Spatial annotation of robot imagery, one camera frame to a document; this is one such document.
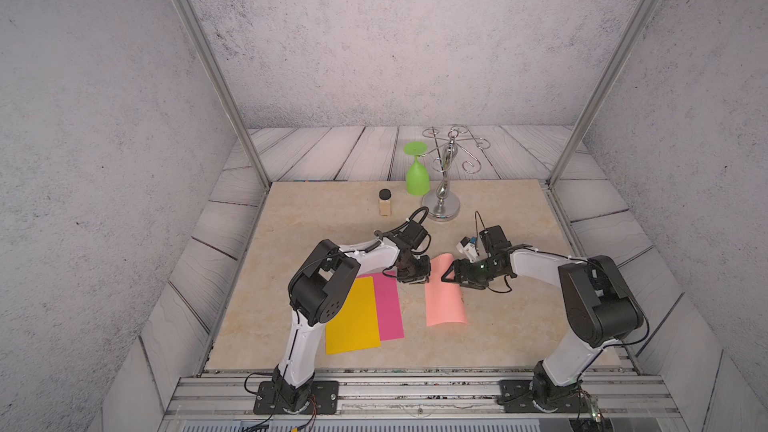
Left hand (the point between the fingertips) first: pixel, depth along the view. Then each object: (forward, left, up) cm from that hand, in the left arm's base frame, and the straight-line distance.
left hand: (435, 282), depth 92 cm
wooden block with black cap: (+27, +15, +7) cm, 32 cm away
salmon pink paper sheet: (-6, -2, 0) cm, 6 cm away
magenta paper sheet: (-6, +15, -2) cm, 16 cm away
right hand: (0, -5, +2) cm, 5 cm away
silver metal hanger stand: (+31, -6, +1) cm, 32 cm away
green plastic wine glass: (+28, +4, +16) cm, 32 cm away
